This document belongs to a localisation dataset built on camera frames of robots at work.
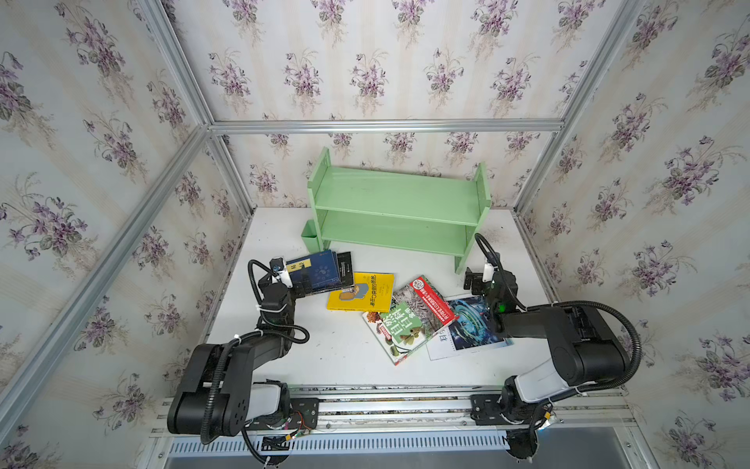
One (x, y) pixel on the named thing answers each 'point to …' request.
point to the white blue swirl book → (472, 332)
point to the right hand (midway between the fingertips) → (494, 268)
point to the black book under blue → (345, 270)
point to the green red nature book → (418, 314)
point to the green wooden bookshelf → (437, 212)
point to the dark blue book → (321, 269)
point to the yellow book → (371, 292)
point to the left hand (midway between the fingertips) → (287, 270)
